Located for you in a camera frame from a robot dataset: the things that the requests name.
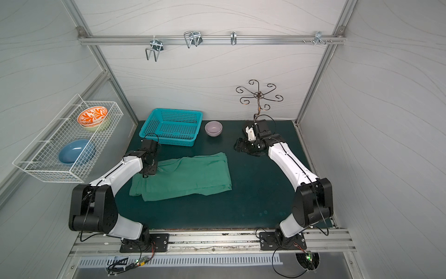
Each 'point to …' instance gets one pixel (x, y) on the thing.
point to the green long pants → (188, 175)
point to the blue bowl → (76, 151)
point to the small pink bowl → (213, 128)
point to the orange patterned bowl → (92, 117)
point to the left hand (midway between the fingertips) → (143, 168)
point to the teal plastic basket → (177, 127)
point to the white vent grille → (179, 260)
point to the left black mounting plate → (150, 243)
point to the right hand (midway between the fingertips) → (241, 147)
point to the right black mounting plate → (278, 241)
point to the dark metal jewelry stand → (258, 95)
